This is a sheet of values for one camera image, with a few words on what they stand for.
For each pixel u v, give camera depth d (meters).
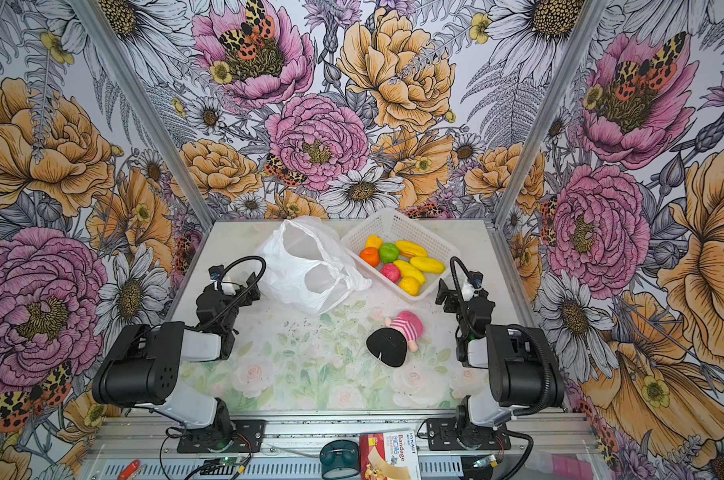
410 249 1.08
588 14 0.72
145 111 0.88
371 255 1.05
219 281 0.78
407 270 1.02
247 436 0.73
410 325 0.87
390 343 0.81
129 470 0.70
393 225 1.15
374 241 1.08
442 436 0.74
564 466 0.69
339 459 0.65
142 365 0.46
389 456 0.69
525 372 0.46
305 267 0.85
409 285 0.96
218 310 0.71
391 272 0.99
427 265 1.03
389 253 1.05
